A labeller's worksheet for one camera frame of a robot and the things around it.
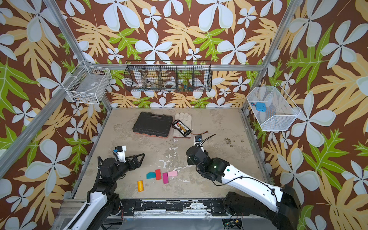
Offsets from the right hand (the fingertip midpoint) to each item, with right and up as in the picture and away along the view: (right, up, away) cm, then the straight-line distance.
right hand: (190, 151), depth 77 cm
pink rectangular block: (-10, -15, +8) cm, 20 cm away
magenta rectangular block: (-15, -17, +7) cm, 24 cm away
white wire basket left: (-62, +39, +9) cm, 74 cm away
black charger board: (-4, +11, +27) cm, 30 cm away
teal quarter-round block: (-24, -16, +8) cm, 30 cm away
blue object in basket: (+44, +26, +9) cm, 51 cm away
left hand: (-30, -2, +5) cm, 30 cm away
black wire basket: (-17, +48, +20) cm, 55 cm away
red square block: (-19, -16, +9) cm, 27 cm away
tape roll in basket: (-13, +43, +21) cm, 50 cm away
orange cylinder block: (-28, -20, +3) cm, 35 cm away
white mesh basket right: (+50, +24, +6) cm, 56 cm away
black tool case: (-26, +14, +28) cm, 41 cm away
